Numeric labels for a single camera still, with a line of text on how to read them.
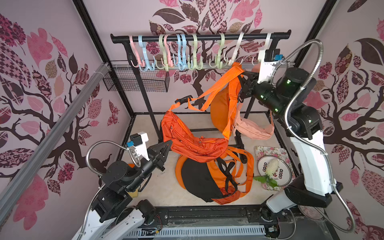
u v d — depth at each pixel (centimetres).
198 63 60
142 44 52
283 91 35
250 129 76
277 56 38
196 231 70
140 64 57
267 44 54
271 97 41
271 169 85
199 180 83
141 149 45
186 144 56
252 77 44
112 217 41
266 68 41
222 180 80
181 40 52
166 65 57
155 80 80
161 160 46
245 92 45
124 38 51
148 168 47
